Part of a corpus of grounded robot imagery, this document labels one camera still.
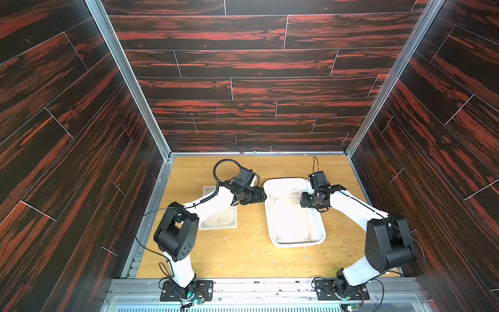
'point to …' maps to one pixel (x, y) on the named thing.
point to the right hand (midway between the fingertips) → (309, 200)
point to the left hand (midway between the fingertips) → (263, 198)
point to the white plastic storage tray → (290, 224)
